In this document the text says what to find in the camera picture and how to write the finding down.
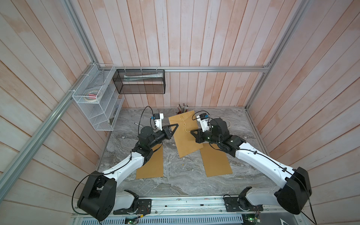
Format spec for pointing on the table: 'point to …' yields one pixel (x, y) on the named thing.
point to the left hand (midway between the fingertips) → (178, 127)
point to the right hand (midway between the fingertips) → (190, 131)
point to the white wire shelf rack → (104, 114)
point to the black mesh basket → (139, 81)
